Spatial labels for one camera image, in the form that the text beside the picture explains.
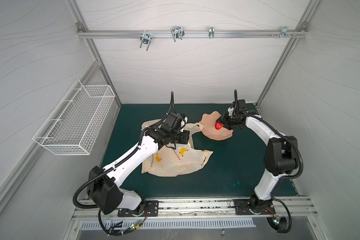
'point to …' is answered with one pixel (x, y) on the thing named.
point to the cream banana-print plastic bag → (172, 160)
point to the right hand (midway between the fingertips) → (221, 118)
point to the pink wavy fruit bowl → (209, 131)
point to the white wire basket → (74, 126)
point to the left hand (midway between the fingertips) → (191, 135)
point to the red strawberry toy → (218, 126)
